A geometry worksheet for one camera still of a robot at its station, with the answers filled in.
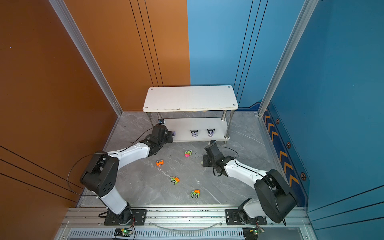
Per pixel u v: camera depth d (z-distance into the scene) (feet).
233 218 2.38
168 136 2.85
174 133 3.11
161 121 2.72
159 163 2.94
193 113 3.94
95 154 1.61
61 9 2.29
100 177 1.53
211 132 3.08
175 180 2.73
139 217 2.41
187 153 3.09
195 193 2.59
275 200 1.42
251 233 2.29
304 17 2.38
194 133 3.08
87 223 2.39
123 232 2.33
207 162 2.59
